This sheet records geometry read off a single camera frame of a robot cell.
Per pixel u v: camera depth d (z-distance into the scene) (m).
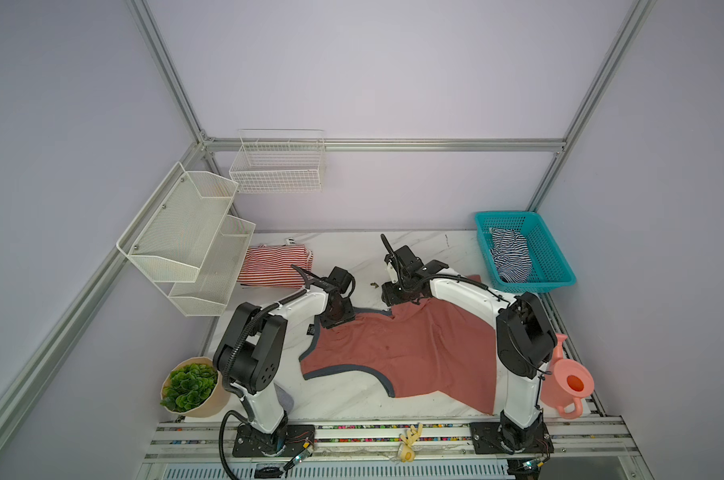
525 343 0.50
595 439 0.75
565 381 0.73
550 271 1.04
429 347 0.88
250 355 0.47
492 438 0.73
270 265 1.00
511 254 1.11
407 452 0.70
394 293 0.82
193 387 0.70
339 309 0.80
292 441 0.73
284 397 0.78
